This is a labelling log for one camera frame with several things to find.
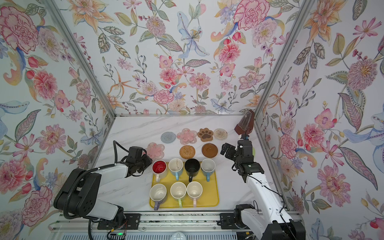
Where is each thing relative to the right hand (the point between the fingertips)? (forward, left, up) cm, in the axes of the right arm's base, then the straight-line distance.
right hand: (229, 147), depth 84 cm
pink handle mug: (-20, +19, -14) cm, 30 cm away
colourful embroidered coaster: (+22, +2, -16) cm, 27 cm away
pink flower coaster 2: (+5, +46, -15) cm, 49 cm away
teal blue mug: (-6, +11, -11) cm, 17 cm away
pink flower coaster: (+19, +26, -15) cm, 35 cm away
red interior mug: (-8, +41, -13) cm, 43 cm away
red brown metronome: (+24, -15, -7) cm, 29 cm away
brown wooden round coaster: (+8, +10, -15) cm, 20 cm away
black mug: (-7, +21, -12) cm, 25 cm away
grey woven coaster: (+17, +39, -14) cm, 45 cm away
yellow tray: (-27, +41, -15) cm, 52 cm away
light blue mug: (-7, +31, -13) cm, 34 cm away
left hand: (-2, +44, -13) cm, 46 cm away
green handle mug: (-21, +27, -12) cm, 36 cm away
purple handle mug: (-22, +39, -14) cm, 47 cm away
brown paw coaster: (+21, +12, -16) cm, 29 cm away
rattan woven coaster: (+6, +25, -16) cm, 30 cm away
